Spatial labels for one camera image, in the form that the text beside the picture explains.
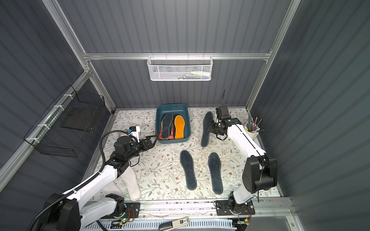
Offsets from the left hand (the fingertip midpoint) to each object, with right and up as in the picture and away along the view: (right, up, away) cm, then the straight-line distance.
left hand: (155, 139), depth 79 cm
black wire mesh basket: (-46, +7, -6) cm, 47 cm away
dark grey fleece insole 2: (+17, -16, +11) cm, 26 cm away
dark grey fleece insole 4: (+32, +13, +16) cm, 38 cm away
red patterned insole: (+6, 0, +23) cm, 23 cm away
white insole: (-16, -24, +5) cm, 29 cm away
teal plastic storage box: (+14, +20, +38) cm, 45 cm away
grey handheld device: (+8, -38, -14) cm, 42 cm away
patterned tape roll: (-32, +1, +25) cm, 40 cm away
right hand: (+33, +6, +8) cm, 34 cm away
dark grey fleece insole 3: (+35, -16, +11) cm, 40 cm away
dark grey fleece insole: (+2, +10, +29) cm, 30 cm away
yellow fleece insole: (+12, +8, +29) cm, 32 cm away
